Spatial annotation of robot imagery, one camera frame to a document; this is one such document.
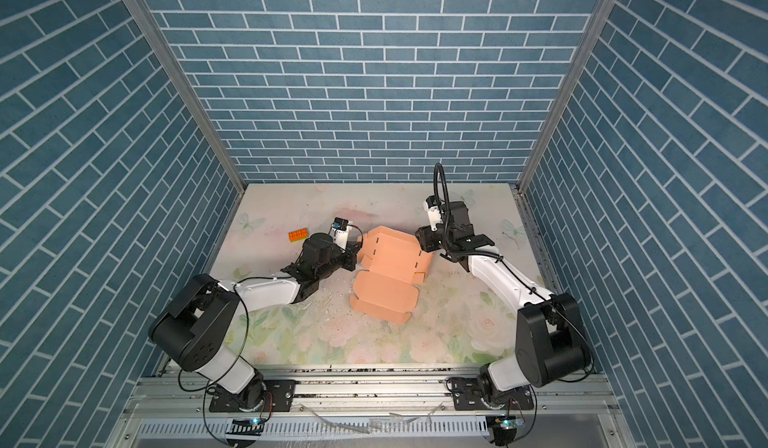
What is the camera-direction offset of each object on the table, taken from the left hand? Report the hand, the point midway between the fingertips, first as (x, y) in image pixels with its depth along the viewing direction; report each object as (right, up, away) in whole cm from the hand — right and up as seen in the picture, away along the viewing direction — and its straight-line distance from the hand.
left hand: (362, 244), depth 90 cm
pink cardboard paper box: (+9, -6, +3) cm, 12 cm away
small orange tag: (-24, +2, +13) cm, 27 cm away
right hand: (+18, +5, -2) cm, 19 cm away
